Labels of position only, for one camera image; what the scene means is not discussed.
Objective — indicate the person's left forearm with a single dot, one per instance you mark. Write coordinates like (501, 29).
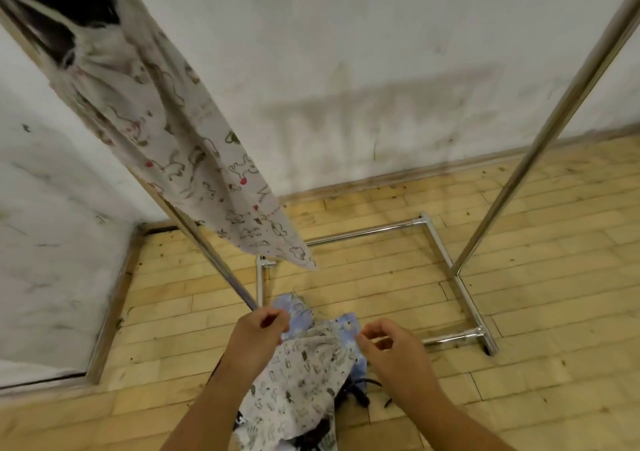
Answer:
(205, 415)

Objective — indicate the person's left hand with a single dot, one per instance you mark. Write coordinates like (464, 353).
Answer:
(255, 340)

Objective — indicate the black baseboard strip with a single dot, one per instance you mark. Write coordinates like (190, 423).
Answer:
(160, 227)

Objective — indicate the person's right hand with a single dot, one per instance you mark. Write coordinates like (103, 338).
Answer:
(405, 365)

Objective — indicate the chrome clothes rack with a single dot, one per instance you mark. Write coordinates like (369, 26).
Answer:
(550, 125)

